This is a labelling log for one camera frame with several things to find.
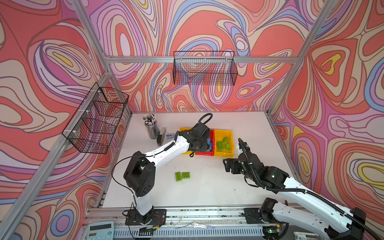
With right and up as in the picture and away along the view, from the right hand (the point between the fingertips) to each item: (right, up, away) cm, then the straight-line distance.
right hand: (232, 164), depth 76 cm
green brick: (-29, -10, +10) cm, 32 cm away
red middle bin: (-8, +13, +21) cm, 26 cm away
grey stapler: (-42, +11, +22) cm, 49 cm away
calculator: (-63, -29, -8) cm, 70 cm away
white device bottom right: (+31, -30, -10) cm, 44 cm away
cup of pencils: (-47, +23, +16) cm, 55 cm away
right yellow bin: (-2, +13, +27) cm, 30 cm away
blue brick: (-10, +10, +21) cm, 26 cm away
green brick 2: (-2, +7, +21) cm, 22 cm away
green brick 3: (+2, +10, +26) cm, 28 cm away
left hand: (-13, +8, +9) cm, 18 cm away
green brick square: (-25, -9, +10) cm, 28 cm away
